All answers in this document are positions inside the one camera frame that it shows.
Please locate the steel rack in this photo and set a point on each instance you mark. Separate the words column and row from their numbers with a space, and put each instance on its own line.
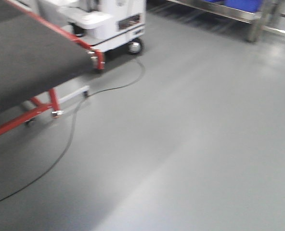
column 256, row 26

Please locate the white wheeled machine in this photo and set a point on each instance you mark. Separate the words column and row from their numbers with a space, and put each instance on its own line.
column 123, row 14

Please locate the blue plastic bin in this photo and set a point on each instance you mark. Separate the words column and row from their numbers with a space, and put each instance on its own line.
column 214, row 1
column 243, row 4

